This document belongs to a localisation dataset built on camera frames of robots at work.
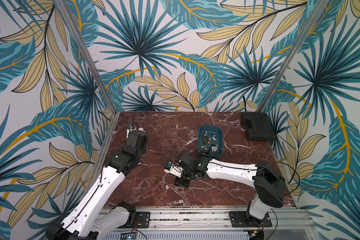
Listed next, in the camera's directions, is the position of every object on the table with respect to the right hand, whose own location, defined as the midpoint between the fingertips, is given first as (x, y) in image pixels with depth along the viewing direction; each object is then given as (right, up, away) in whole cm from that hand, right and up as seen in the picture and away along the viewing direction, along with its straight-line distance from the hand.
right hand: (175, 180), depth 80 cm
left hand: (-20, +21, -6) cm, 29 cm away
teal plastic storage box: (+23, +19, +21) cm, 37 cm away
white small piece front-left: (-5, -5, +3) cm, 7 cm away
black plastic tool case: (+59, +29, +27) cm, 71 cm away
